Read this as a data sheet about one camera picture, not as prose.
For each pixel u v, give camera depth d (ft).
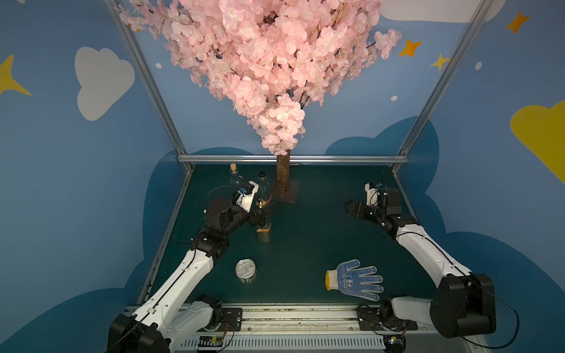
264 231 2.76
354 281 2.69
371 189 2.56
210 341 2.40
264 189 2.89
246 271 2.62
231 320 2.42
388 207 2.15
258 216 2.21
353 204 2.57
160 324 1.30
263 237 3.09
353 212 2.57
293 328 2.40
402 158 3.80
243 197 2.08
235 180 2.95
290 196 3.64
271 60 1.55
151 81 2.83
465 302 1.35
